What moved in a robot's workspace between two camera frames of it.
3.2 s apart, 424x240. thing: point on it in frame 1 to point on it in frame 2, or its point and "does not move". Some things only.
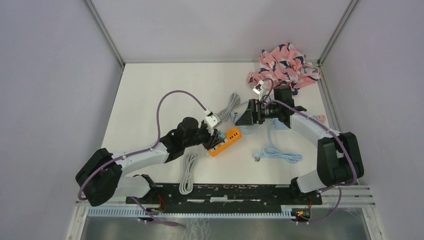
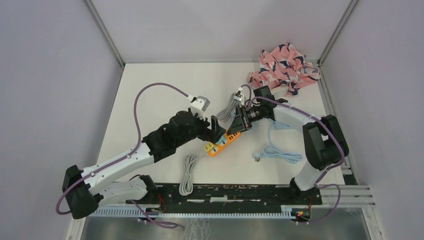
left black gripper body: (207, 139) to (201, 130)
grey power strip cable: (186, 187) does not move
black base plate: (228, 195) does not move
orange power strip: (232, 135) does not move
